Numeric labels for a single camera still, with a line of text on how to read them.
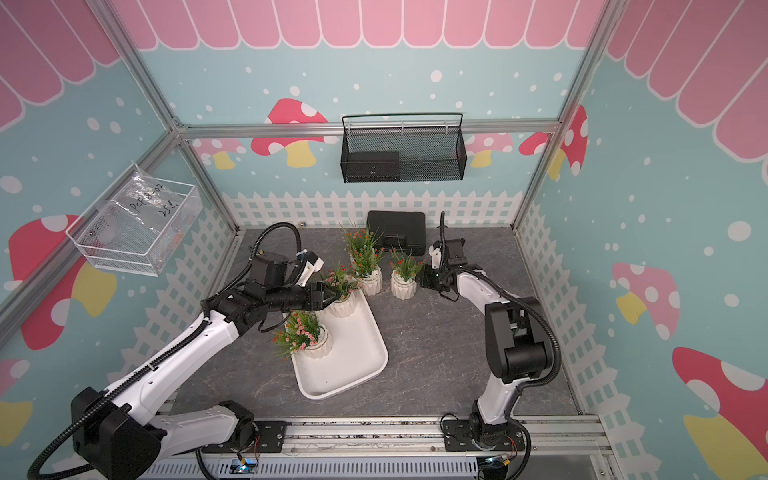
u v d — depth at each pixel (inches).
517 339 19.6
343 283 34.2
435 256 34.6
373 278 38.6
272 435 29.2
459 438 28.8
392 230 44.9
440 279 32.2
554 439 29.3
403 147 36.8
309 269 27.6
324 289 27.4
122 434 15.0
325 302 27.5
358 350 34.8
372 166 34.4
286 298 25.4
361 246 38.6
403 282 38.1
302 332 29.9
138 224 28.4
